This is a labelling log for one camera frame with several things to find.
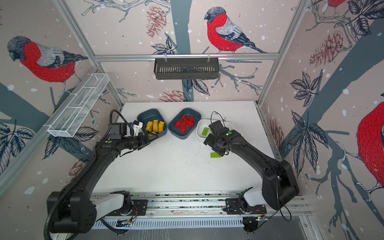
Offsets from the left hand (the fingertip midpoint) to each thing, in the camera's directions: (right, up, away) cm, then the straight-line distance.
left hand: (153, 139), depth 79 cm
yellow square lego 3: (-2, +3, +25) cm, 25 cm away
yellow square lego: (-10, +3, +23) cm, 25 cm away
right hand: (+30, -5, +6) cm, 31 cm away
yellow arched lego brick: (-6, +7, +28) cm, 30 cm away
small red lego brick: (+14, +10, +31) cm, 35 cm away
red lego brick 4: (+14, +2, +25) cm, 29 cm away
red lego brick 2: (+10, +6, +26) cm, 28 cm away
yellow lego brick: (-10, +6, +25) cm, 28 cm away
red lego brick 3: (+14, +7, +28) cm, 32 cm away
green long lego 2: (+35, -12, +14) cm, 40 cm away
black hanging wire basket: (+4, +47, +28) cm, 55 cm away
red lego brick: (+20, +10, +31) cm, 39 cm away
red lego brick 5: (+19, +7, +26) cm, 33 cm away
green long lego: (+30, +1, +25) cm, 39 cm away
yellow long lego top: (-1, +7, +25) cm, 26 cm away
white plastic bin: (+28, +4, +25) cm, 38 cm away
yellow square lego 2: (-5, +4, +24) cm, 25 cm away
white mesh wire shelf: (-40, +18, -1) cm, 44 cm away
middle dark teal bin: (+9, +11, +30) cm, 33 cm away
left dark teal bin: (-12, +13, +33) cm, 37 cm away
